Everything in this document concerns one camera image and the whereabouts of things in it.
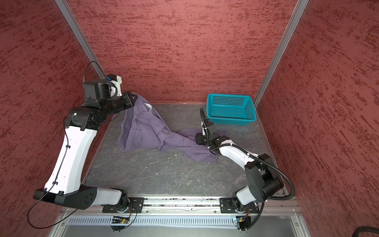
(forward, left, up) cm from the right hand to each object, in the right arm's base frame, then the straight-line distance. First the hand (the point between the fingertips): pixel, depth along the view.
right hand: (199, 140), depth 90 cm
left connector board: (-39, +42, -10) cm, 59 cm away
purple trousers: (-3, +30, +18) cm, 35 cm away
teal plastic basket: (+33, -27, -9) cm, 44 cm away
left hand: (+3, +29, +33) cm, 44 cm away
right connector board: (-42, -21, -10) cm, 48 cm away
